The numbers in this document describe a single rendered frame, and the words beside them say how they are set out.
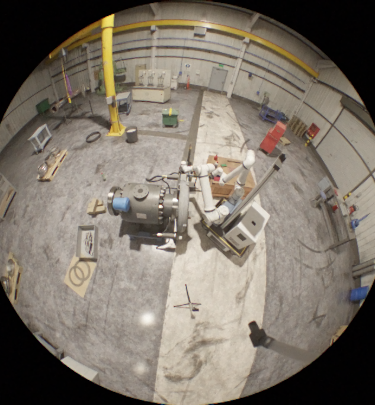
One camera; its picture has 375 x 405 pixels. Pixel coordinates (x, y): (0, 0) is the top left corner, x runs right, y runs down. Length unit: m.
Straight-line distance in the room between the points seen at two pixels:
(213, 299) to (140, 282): 1.25
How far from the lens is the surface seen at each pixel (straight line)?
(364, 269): 7.91
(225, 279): 2.53
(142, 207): 1.73
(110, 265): 2.55
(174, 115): 4.58
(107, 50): 4.40
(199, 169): 1.60
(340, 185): 9.26
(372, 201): 8.52
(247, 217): 1.94
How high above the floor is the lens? 2.33
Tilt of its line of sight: 59 degrees down
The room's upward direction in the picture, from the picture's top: 14 degrees clockwise
